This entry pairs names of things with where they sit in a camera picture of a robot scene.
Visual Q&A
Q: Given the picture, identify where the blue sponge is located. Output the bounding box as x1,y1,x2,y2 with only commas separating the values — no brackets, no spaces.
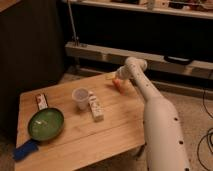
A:
13,139,38,161

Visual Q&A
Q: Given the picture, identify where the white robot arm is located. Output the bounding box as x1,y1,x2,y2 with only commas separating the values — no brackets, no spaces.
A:
116,57,191,171

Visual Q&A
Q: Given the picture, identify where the green ceramic bowl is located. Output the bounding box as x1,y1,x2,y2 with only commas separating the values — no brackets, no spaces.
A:
27,108,64,141

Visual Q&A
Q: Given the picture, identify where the orange carrot toy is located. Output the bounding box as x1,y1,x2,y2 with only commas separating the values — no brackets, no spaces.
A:
112,79,124,94

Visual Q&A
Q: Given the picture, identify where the white rectangular box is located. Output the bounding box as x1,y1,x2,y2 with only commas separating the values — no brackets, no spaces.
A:
89,91,104,122

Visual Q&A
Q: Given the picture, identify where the wooden table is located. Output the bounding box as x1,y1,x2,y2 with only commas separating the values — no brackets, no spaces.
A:
15,74,145,171

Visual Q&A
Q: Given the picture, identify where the metal vertical pole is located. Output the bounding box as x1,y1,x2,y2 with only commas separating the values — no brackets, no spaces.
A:
67,0,79,46

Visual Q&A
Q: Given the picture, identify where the black handle on rail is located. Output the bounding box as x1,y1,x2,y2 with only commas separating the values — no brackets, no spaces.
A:
164,56,193,65

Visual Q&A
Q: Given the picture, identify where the grey metal shelf rail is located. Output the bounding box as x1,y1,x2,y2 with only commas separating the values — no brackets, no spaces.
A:
65,42,213,78

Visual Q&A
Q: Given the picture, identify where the black cable on floor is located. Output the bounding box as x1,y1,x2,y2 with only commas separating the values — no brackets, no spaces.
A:
196,71,213,171

